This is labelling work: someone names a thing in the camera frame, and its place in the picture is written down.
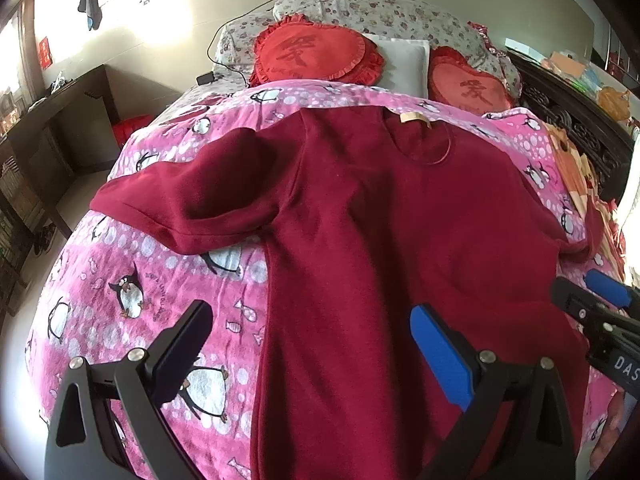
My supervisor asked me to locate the large red ruffled heart cushion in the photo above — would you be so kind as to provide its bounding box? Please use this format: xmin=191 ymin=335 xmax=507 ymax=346
xmin=248 ymin=14 xmax=386 ymax=87

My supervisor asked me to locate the small red heart cushion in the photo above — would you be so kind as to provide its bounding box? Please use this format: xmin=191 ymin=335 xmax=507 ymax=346
xmin=427 ymin=46 xmax=516 ymax=117

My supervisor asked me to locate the dark shelf unit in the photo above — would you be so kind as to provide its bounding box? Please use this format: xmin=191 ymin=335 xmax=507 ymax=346
xmin=0 ymin=150 xmax=56 ymax=311

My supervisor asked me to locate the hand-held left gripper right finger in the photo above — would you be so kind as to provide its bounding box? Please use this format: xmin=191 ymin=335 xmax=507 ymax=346
xmin=409 ymin=303 xmax=586 ymax=480

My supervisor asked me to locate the red bundle on floor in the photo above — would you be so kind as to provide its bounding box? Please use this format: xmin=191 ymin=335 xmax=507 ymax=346
xmin=112 ymin=115 xmax=153 ymax=148

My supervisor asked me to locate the dark wooden desk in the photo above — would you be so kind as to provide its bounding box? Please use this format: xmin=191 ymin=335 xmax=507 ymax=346
xmin=0 ymin=64 xmax=121 ymax=241

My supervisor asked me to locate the carved dark wooden headboard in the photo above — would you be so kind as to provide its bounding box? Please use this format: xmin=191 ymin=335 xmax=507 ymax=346
xmin=505 ymin=47 xmax=640 ymax=196

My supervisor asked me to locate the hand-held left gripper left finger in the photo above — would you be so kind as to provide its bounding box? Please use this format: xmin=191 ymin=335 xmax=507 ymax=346
xmin=44 ymin=299 xmax=215 ymax=480

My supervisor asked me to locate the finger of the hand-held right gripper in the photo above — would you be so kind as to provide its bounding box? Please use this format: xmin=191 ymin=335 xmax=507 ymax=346
xmin=586 ymin=268 xmax=640 ymax=314
xmin=550 ymin=276 xmax=614 ymax=330

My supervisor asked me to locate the pile of colourful packets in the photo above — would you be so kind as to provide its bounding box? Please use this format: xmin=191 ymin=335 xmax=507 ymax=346
xmin=542 ymin=50 xmax=601 ymax=91

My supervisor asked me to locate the dark red sweater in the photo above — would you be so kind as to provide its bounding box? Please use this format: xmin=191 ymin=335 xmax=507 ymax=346
xmin=90 ymin=105 xmax=603 ymax=480

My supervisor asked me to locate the pink penguin print blanket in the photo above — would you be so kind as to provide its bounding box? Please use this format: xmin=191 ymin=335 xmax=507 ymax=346
xmin=25 ymin=82 xmax=631 ymax=480

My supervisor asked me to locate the dark hanging cloth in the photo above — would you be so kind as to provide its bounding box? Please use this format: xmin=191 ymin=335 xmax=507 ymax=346
xmin=77 ymin=0 xmax=103 ymax=31

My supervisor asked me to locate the white pillow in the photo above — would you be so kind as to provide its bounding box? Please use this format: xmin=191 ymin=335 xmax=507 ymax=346
xmin=361 ymin=33 xmax=432 ymax=98

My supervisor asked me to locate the red patterned cloth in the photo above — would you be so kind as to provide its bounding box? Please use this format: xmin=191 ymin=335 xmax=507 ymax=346
xmin=470 ymin=22 xmax=501 ymax=56

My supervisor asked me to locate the black cable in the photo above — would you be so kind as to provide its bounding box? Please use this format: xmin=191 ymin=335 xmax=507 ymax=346
xmin=207 ymin=0 xmax=281 ymax=86

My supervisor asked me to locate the orange plastic bag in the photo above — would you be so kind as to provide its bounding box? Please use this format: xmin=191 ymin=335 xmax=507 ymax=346
xmin=597 ymin=86 xmax=633 ymax=121

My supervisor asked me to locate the orange cartoon print cloth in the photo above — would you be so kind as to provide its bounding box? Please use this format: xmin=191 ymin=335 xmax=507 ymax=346
xmin=542 ymin=120 xmax=626 ymax=281

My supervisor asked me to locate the floral bed sheet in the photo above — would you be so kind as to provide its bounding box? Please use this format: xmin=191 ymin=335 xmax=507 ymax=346
xmin=150 ymin=10 xmax=281 ymax=128

